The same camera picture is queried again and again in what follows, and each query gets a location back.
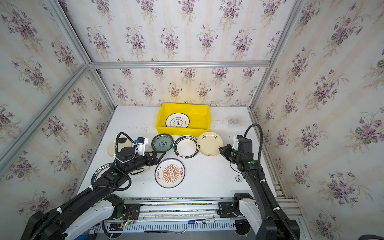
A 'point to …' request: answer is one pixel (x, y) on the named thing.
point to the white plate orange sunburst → (170, 173)
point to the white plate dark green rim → (186, 147)
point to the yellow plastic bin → (199, 117)
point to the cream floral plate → (208, 144)
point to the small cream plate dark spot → (122, 142)
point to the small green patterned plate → (162, 142)
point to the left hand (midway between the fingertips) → (160, 151)
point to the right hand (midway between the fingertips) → (218, 149)
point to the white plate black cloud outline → (177, 120)
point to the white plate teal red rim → (99, 172)
